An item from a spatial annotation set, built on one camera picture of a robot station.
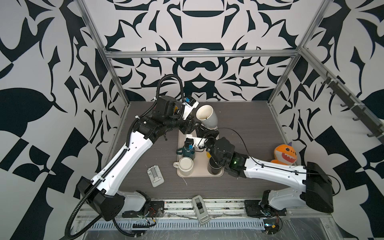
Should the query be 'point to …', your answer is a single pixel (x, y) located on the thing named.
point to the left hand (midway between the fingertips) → (197, 116)
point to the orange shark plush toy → (285, 154)
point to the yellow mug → (208, 155)
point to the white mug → (185, 165)
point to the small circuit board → (271, 226)
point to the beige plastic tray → (200, 168)
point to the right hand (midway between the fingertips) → (203, 121)
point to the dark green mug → (186, 151)
